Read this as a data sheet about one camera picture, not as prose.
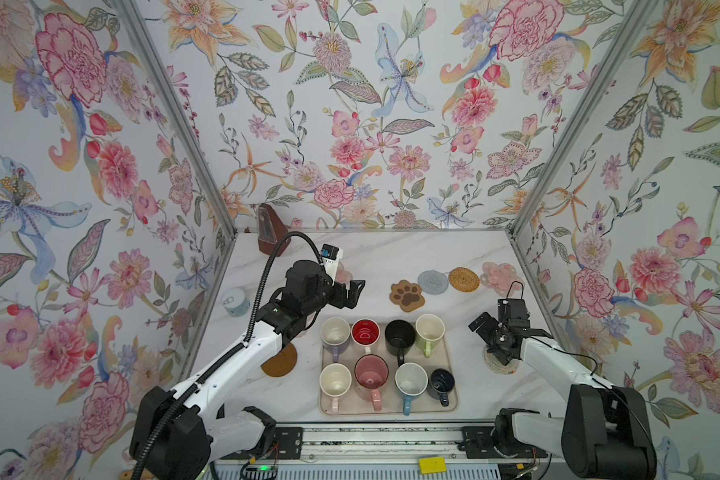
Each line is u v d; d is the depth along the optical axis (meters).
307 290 0.59
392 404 0.81
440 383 0.82
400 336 0.87
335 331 0.89
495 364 0.86
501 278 1.07
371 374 0.84
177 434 0.39
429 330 0.90
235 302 0.95
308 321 0.61
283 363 0.88
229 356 0.47
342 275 1.07
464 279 1.07
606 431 0.41
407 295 1.02
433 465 0.69
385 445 0.75
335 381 0.82
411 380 0.82
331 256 0.67
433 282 1.06
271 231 1.07
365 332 0.90
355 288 0.70
